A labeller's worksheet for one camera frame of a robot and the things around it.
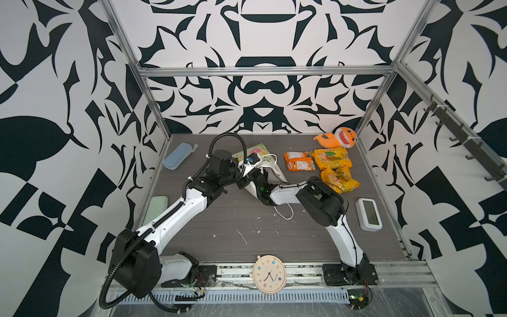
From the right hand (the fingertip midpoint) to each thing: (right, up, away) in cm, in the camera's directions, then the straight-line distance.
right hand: (253, 165), depth 99 cm
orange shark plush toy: (+49, +15, +9) cm, 52 cm away
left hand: (+1, +2, -23) cm, 23 cm away
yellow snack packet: (+41, +3, +5) cm, 41 cm away
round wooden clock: (+6, -38, -27) cm, 47 cm away
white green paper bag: (+6, +2, -19) cm, 20 cm away
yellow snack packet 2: (+40, -7, -7) cm, 41 cm away
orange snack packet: (+24, +2, +5) cm, 24 cm away
